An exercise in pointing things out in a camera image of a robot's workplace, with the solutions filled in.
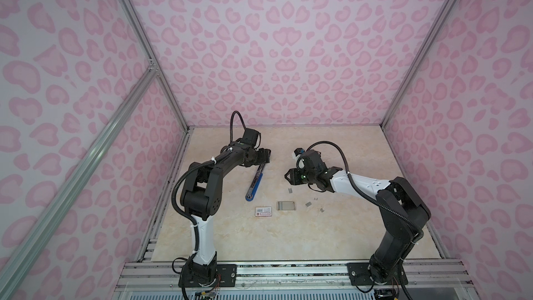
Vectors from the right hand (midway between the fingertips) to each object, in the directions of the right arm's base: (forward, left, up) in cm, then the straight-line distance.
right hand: (288, 174), depth 90 cm
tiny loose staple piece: (-12, -14, -9) cm, 21 cm away
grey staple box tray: (-11, +1, -8) cm, 14 cm away
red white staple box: (-14, +11, -8) cm, 19 cm away
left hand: (+11, +11, -2) cm, 16 cm away
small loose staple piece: (-10, -9, -9) cm, 16 cm away
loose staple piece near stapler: (-3, -1, -9) cm, 10 cm away
